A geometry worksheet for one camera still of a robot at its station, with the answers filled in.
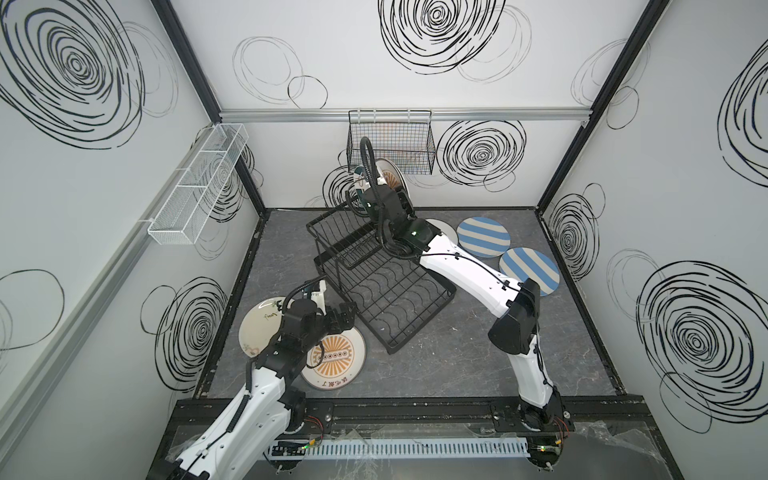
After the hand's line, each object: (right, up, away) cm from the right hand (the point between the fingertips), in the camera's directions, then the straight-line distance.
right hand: (395, 186), depth 78 cm
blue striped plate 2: (+47, -23, +27) cm, 59 cm away
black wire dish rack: (0, -32, +16) cm, 36 cm away
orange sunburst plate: (-17, -48, +5) cm, 51 cm away
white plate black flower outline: (+21, -11, +35) cm, 42 cm away
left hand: (-14, -33, +4) cm, 36 cm away
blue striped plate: (+34, -14, +34) cm, 50 cm away
